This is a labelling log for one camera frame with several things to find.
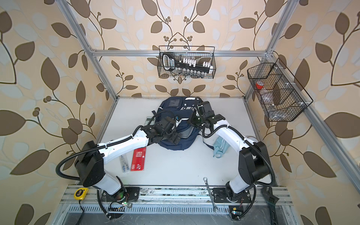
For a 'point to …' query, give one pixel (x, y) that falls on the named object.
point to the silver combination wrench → (215, 210)
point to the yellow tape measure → (80, 193)
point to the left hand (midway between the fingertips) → (173, 129)
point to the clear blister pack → (124, 163)
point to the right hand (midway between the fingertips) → (186, 120)
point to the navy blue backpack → (179, 108)
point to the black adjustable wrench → (271, 199)
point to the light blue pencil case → (220, 146)
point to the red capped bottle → (259, 85)
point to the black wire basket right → (281, 97)
